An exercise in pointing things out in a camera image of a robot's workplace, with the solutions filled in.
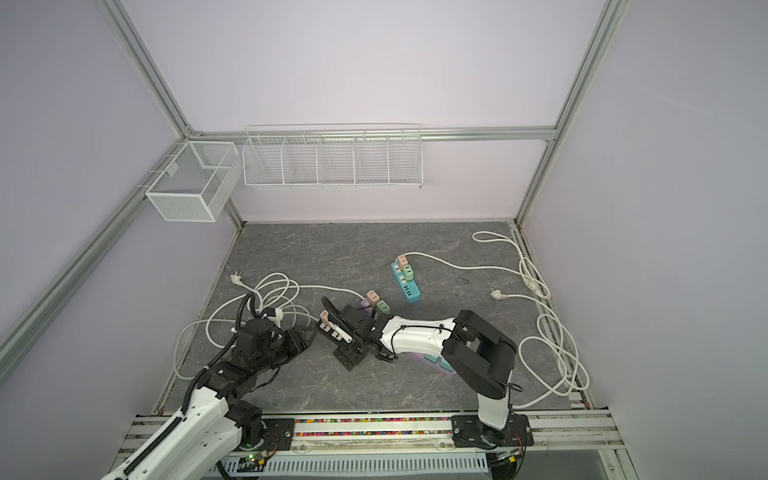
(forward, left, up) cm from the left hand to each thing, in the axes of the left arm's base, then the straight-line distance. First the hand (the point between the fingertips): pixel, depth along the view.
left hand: (313, 338), depth 81 cm
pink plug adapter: (+7, -2, -1) cm, 8 cm away
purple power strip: (-7, -34, -4) cm, 35 cm away
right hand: (-1, -9, -7) cm, 12 cm away
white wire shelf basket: (+54, -8, +21) cm, 59 cm away
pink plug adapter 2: (+13, -16, -2) cm, 21 cm away
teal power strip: (+18, -28, -7) cm, 34 cm away
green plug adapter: (+9, -20, -2) cm, 22 cm away
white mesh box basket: (+50, +40, +15) cm, 66 cm away
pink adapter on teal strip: (+26, -27, -2) cm, 38 cm away
